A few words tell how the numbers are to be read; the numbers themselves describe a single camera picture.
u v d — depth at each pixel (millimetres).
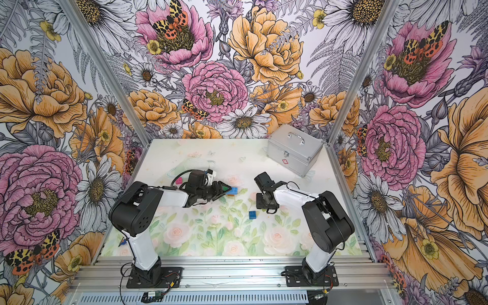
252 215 897
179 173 922
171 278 731
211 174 925
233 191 964
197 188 798
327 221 473
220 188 879
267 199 688
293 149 987
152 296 728
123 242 808
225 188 917
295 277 734
